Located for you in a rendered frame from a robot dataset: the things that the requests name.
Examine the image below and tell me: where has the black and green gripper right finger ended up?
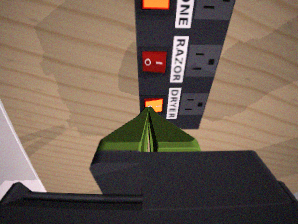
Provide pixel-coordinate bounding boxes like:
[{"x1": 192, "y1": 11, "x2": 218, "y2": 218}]
[{"x1": 149, "y1": 107, "x2": 201, "y2": 152}]

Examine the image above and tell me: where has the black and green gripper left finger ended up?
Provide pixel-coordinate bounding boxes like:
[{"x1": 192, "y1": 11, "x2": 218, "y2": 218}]
[{"x1": 95, "y1": 107, "x2": 149, "y2": 153}]

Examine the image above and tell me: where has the black power strip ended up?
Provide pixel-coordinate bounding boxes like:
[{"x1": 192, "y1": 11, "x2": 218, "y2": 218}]
[{"x1": 134, "y1": 0, "x2": 236, "y2": 130}]

